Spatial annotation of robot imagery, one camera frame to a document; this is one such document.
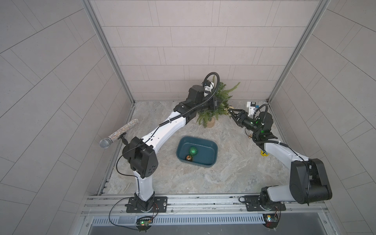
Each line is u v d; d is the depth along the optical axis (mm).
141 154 458
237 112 737
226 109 784
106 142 665
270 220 682
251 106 749
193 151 849
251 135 681
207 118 993
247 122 717
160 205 705
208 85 669
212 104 666
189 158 828
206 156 873
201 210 707
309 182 419
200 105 547
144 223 641
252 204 708
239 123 725
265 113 611
